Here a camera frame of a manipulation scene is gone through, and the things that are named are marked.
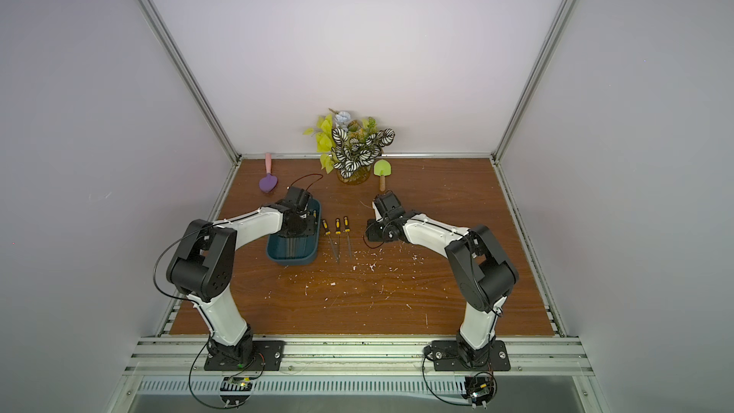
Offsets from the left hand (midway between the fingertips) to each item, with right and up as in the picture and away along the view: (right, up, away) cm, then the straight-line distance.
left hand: (313, 227), depth 98 cm
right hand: (+20, +1, -6) cm, 21 cm away
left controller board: (-14, -38, -27) cm, 49 cm away
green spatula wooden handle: (+25, +21, +17) cm, 37 cm away
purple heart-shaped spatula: (-22, +16, +15) cm, 31 cm away
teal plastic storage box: (-4, -7, -5) cm, 10 cm away
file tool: (+9, -2, -1) cm, 9 cm away
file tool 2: (+12, -1, -1) cm, 12 cm away
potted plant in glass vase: (+14, +27, -10) cm, 32 cm away
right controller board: (+48, -36, -29) cm, 67 cm away
